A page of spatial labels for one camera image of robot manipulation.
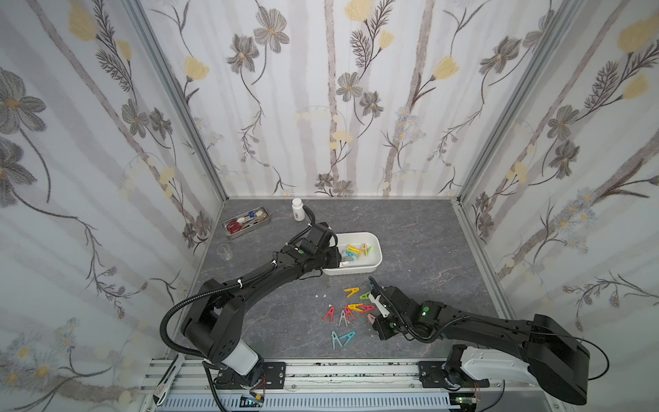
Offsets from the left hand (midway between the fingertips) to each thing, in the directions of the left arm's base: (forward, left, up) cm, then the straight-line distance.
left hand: (342, 256), depth 86 cm
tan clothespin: (+10, -10, -11) cm, 18 cm away
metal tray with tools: (+26, +41, -13) cm, 50 cm away
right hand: (-20, -9, -10) cm, 25 cm away
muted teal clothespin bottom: (-23, +3, -11) cm, 26 cm away
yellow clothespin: (+10, -4, -11) cm, 16 cm away
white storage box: (+3, -4, -13) cm, 14 cm away
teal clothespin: (+8, -4, -13) cm, 16 cm away
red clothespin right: (-14, -8, -11) cm, 20 cm away
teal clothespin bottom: (-23, -2, -12) cm, 26 cm away
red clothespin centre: (-15, -2, -12) cm, 19 cm away
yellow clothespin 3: (-13, -4, -12) cm, 18 cm away
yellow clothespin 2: (-7, -4, -12) cm, 14 cm away
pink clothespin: (-18, -9, -11) cm, 23 cm away
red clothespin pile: (-15, +4, -12) cm, 20 cm away
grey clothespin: (-17, 0, -12) cm, 21 cm away
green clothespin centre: (-10, -8, -12) cm, 17 cm away
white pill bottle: (+32, +18, -12) cm, 39 cm away
